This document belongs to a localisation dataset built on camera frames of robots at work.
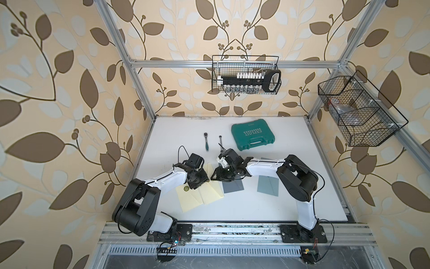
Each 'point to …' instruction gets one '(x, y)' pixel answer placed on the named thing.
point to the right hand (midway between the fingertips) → (214, 179)
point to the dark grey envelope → (233, 186)
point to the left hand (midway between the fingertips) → (205, 178)
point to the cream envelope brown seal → (213, 190)
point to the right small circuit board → (309, 254)
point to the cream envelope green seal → (189, 198)
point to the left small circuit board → (166, 250)
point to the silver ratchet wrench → (220, 137)
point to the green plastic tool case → (251, 134)
